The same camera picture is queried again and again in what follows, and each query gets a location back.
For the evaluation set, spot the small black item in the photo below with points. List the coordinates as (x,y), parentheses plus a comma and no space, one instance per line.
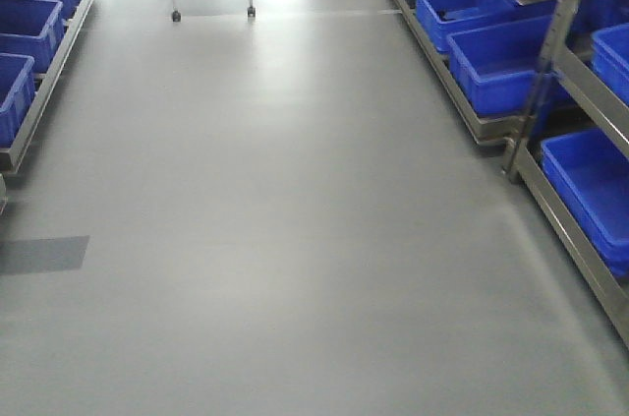
(454,15)

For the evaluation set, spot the steel flow rack with rollers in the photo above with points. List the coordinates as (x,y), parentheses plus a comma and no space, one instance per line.
(565,226)

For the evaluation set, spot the row of blue bins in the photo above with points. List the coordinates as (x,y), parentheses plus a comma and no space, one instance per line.
(589,190)

